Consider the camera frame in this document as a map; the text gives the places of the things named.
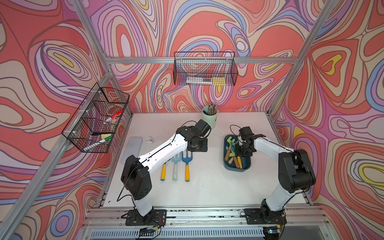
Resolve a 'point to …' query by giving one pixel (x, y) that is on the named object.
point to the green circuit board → (147, 231)
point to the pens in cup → (212, 109)
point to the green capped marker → (105, 139)
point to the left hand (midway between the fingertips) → (205, 148)
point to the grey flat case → (133, 147)
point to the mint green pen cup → (211, 120)
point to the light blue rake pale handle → (175, 171)
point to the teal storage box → (246, 160)
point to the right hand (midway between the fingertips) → (239, 157)
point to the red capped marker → (120, 111)
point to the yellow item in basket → (219, 81)
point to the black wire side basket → (91, 128)
